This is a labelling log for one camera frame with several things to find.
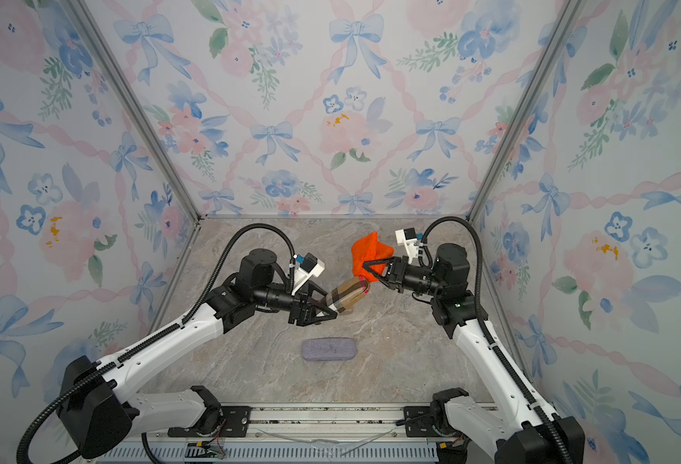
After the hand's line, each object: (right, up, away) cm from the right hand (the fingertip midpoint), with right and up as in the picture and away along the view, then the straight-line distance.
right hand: (366, 268), depth 66 cm
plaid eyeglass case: (-4, -5, -3) cm, 7 cm away
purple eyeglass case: (-9, -25, +17) cm, 32 cm away
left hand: (-7, -9, 0) cm, 12 cm away
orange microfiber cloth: (0, +4, 0) cm, 4 cm away
